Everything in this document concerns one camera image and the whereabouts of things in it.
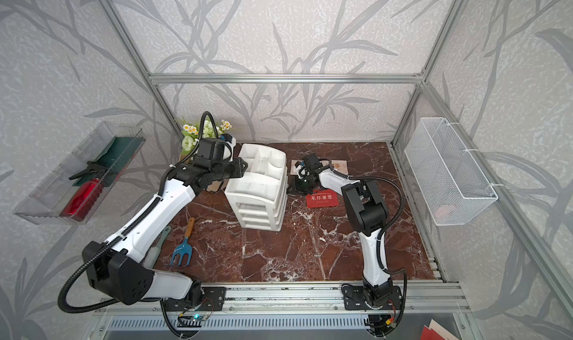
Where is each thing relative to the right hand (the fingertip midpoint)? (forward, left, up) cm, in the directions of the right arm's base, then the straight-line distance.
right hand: (288, 190), depth 97 cm
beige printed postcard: (+5, -3, +7) cm, 9 cm away
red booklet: (-50, -47, -4) cm, 69 cm away
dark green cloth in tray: (-8, +51, +32) cm, 61 cm away
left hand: (-2, +14, +21) cm, 25 cm away
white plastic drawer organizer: (-14, +8, +18) cm, 24 cm away
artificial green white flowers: (+9, +36, +26) cm, 45 cm away
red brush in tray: (-23, +52, +32) cm, 65 cm away
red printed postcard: (-2, -15, -4) cm, 16 cm away
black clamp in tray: (-12, +55, +32) cm, 65 cm away
